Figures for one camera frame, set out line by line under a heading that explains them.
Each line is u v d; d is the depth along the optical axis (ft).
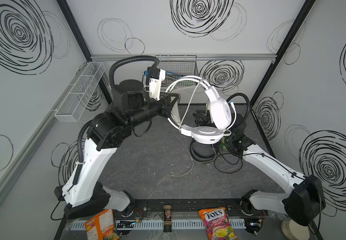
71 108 2.37
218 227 2.18
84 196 1.22
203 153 3.10
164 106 1.42
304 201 1.31
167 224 2.23
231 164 2.91
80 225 2.28
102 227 2.17
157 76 1.37
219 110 1.31
